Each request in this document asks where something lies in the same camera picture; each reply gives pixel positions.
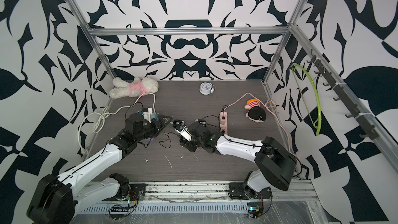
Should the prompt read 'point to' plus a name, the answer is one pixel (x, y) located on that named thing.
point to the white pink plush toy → (139, 87)
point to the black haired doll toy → (256, 113)
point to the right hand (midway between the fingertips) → (184, 135)
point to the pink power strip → (224, 123)
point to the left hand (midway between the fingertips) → (168, 119)
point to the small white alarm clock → (206, 88)
